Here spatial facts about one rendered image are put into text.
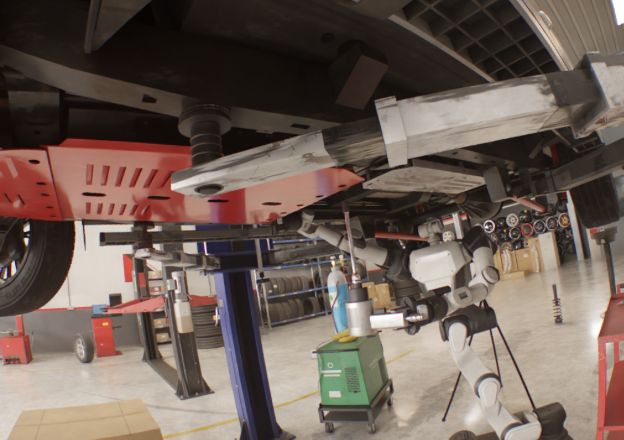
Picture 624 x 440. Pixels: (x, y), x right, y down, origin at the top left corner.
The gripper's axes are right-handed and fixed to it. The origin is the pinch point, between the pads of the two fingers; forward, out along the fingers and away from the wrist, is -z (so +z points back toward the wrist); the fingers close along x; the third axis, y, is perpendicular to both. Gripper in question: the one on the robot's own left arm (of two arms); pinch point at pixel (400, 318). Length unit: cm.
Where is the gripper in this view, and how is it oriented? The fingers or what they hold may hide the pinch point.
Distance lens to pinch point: 109.8
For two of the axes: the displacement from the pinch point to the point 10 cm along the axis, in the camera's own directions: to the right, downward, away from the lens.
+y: 4.5, -2.6, -8.5
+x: -1.3, -9.7, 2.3
